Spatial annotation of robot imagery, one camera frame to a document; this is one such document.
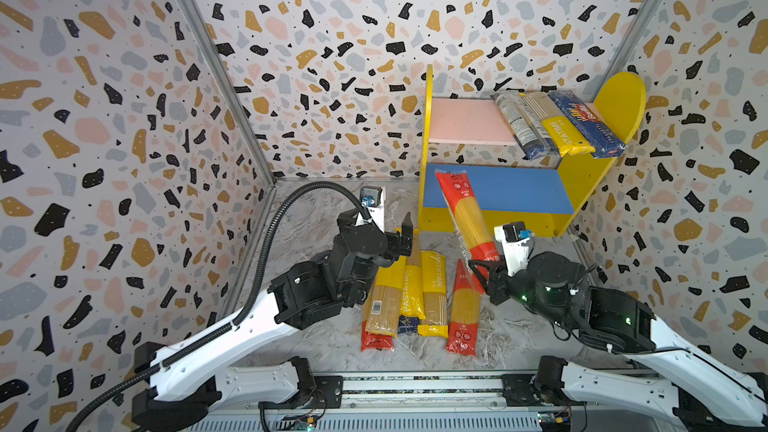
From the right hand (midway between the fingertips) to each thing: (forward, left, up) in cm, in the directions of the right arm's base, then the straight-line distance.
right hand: (471, 257), depth 59 cm
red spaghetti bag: (+1, -4, -33) cm, 33 cm away
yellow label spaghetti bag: (+1, +19, -27) cm, 33 cm away
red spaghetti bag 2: (-7, +21, -32) cm, 39 cm away
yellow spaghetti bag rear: (+2, +11, -30) cm, 32 cm away
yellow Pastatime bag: (+6, +5, -34) cm, 34 cm away
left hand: (+7, +16, +7) cm, 19 cm away
